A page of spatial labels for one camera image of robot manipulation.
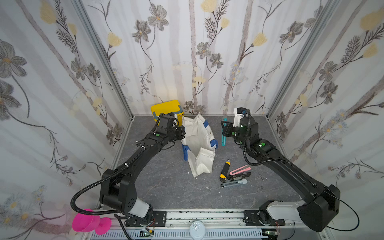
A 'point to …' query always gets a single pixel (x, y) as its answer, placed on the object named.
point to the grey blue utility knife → (241, 181)
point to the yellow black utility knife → (223, 177)
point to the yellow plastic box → (173, 106)
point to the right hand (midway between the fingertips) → (225, 121)
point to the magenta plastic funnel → (85, 223)
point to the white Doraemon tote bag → (199, 146)
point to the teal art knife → (223, 137)
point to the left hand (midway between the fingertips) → (188, 131)
